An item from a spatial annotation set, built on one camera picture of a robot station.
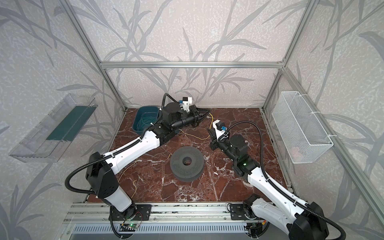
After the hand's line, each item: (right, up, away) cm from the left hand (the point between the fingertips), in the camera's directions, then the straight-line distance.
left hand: (213, 107), depth 67 cm
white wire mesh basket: (+37, -13, -6) cm, 40 cm away
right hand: (-1, -8, +5) cm, 10 cm away
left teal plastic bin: (-53, +1, +45) cm, 69 cm away
